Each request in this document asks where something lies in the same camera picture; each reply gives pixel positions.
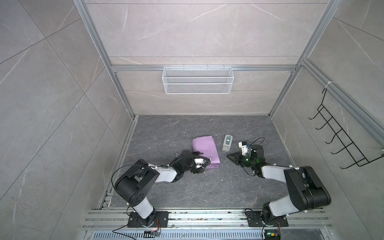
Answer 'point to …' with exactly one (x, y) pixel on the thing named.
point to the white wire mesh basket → (197, 80)
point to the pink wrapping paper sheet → (206, 145)
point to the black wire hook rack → (359, 159)
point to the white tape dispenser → (227, 143)
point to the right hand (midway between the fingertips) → (226, 155)
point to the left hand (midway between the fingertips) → (202, 154)
